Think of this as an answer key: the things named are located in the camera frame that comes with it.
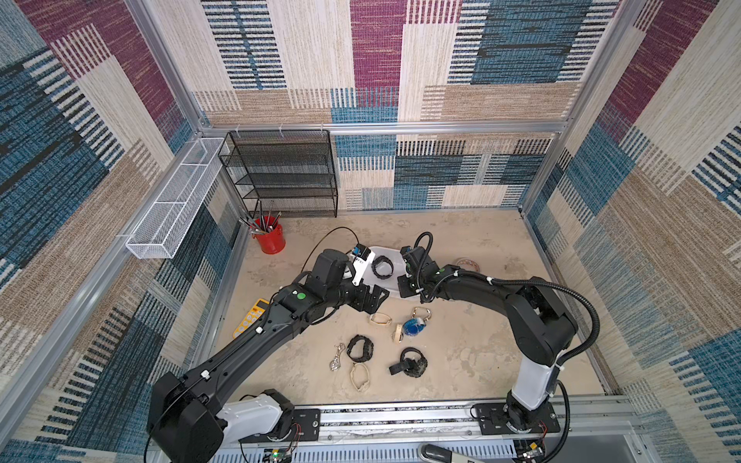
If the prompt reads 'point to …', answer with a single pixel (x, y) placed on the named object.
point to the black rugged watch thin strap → (374, 263)
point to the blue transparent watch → (414, 326)
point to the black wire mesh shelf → (287, 171)
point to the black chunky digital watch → (360, 348)
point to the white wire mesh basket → (168, 220)
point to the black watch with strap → (413, 364)
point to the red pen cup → (272, 242)
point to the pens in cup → (261, 226)
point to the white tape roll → (467, 263)
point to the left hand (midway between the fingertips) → (376, 287)
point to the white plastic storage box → (391, 284)
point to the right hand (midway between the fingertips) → (408, 286)
